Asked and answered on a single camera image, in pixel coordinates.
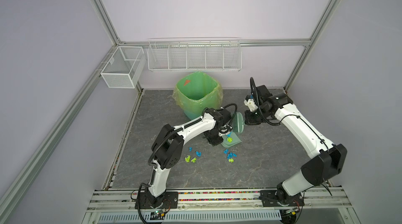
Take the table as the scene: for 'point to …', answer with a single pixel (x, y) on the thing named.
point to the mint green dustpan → (236, 140)
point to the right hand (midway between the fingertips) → (247, 122)
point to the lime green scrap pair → (187, 159)
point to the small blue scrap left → (190, 148)
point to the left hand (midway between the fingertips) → (212, 143)
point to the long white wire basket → (197, 54)
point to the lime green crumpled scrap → (229, 139)
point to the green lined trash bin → (197, 92)
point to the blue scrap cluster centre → (230, 155)
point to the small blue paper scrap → (198, 154)
